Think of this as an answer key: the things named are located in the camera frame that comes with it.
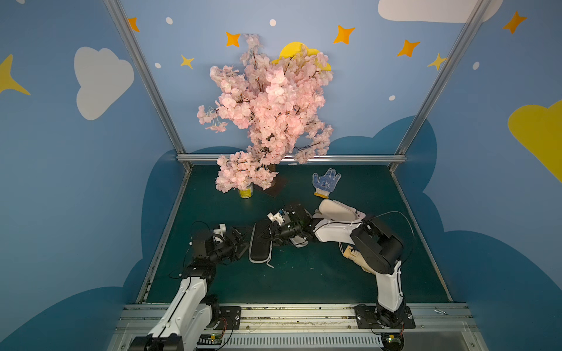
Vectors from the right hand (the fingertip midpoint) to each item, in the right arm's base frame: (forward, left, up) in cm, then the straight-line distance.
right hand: (263, 239), depth 84 cm
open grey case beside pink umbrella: (+1, -14, -2) cm, 14 cm away
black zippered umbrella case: (-2, +1, +1) cm, 2 cm away
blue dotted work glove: (+38, -28, -10) cm, 48 cm away
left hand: (0, +4, +4) cm, 5 cm away
